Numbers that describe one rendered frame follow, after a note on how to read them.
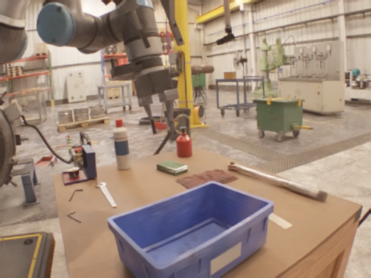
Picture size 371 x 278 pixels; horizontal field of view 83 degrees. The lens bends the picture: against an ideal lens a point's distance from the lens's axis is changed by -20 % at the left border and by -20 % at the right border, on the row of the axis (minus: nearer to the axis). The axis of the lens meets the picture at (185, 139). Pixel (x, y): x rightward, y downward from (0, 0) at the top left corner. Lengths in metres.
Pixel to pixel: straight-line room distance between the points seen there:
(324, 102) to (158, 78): 5.55
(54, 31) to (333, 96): 5.95
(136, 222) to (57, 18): 0.46
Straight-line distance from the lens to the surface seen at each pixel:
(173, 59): 4.55
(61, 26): 0.55
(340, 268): 0.95
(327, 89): 6.02
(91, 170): 1.10
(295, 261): 0.60
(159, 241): 0.63
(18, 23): 0.97
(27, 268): 0.93
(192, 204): 0.64
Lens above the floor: 0.85
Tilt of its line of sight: 13 degrees down
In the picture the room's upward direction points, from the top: 3 degrees counter-clockwise
